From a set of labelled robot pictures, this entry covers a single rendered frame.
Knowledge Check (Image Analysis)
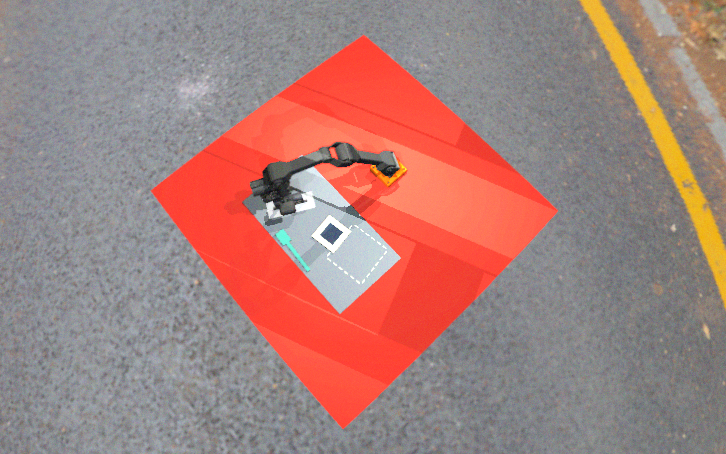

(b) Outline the teal small trowel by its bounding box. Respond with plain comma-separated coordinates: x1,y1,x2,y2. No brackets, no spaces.
275,229,310,272

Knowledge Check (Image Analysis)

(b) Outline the white square tile with dark centre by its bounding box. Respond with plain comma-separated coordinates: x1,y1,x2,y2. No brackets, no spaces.
312,215,351,253

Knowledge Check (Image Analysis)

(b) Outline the grey flat mat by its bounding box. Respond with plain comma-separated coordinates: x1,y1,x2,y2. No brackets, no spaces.
242,166,401,314

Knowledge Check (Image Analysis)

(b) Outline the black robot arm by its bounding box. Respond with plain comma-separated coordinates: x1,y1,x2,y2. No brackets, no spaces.
250,142,401,203

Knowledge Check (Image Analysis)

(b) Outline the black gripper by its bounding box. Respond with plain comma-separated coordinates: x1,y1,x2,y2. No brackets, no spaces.
274,179,296,216

